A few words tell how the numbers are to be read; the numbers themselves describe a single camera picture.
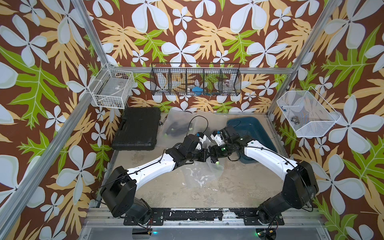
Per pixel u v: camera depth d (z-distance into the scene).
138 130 1.04
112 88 0.85
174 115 1.19
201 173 0.89
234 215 0.76
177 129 1.08
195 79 0.97
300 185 0.45
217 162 0.78
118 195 0.42
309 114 0.82
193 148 0.64
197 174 0.89
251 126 1.11
